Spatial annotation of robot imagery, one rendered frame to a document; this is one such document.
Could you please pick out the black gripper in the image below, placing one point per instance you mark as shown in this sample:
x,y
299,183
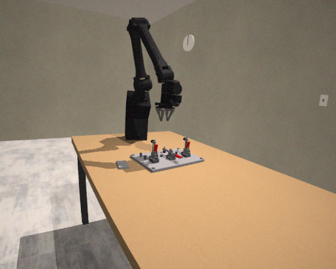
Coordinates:
x,y
168,107

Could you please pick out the grey toggle clamp with red handle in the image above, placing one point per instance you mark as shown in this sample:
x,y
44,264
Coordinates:
x,y
186,151

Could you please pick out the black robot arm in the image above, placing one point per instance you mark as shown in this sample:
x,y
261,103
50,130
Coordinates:
x,y
138,31

